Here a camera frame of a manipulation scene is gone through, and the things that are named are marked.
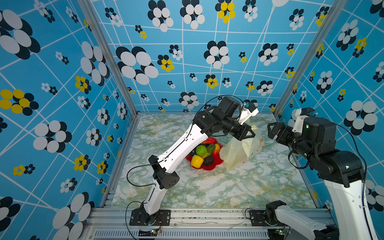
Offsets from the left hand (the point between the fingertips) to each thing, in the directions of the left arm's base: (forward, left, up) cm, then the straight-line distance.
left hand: (256, 135), depth 61 cm
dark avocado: (+5, +18, -33) cm, 37 cm away
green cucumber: (+12, +16, -30) cm, 36 cm away
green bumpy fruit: (+9, +22, -27) cm, 36 cm away
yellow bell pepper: (+3, +24, -29) cm, 38 cm away
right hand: (+2, -9, +2) cm, 9 cm away
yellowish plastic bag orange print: (+1, +5, -15) cm, 16 cm away
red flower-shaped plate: (+5, +12, -31) cm, 33 cm away
